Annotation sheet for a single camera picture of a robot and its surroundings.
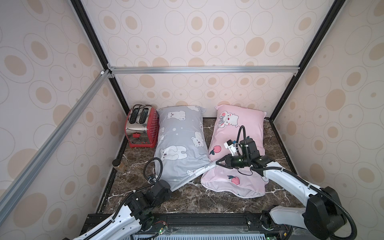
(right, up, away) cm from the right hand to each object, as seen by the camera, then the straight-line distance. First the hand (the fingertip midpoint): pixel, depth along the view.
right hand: (222, 161), depth 79 cm
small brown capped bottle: (-58, -5, +7) cm, 58 cm away
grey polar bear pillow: (-23, +9, +8) cm, 26 cm away
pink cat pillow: (+13, -12, +2) cm, 17 cm away
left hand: (-25, -16, 0) cm, 30 cm away
